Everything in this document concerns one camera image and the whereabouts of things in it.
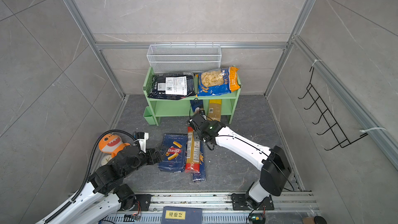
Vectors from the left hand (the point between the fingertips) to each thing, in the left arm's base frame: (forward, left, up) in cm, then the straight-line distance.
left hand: (162, 145), depth 72 cm
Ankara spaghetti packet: (+25, -17, -1) cm, 30 cm away
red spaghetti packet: (+2, -14, -13) cm, 19 cm away
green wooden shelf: (+25, -8, -2) cm, 26 cm away
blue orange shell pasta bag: (+30, -29, +13) cm, 44 cm away
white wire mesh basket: (+57, -10, +10) cm, 59 cm away
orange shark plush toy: (+8, +32, -12) cm, 35 cm away
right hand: (+9, -18, -4) cm, 21 cm away
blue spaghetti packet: (-10, -18, -15) cm, 26 cm away
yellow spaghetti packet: (+24, -28, -4) cm, 37 cm away
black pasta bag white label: (+26, -5, +14) cm, 30 cm away
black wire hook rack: (-2, -74, +13) cm, 76 cm away
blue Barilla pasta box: (+1, -3, -14) cm, 14 cm away
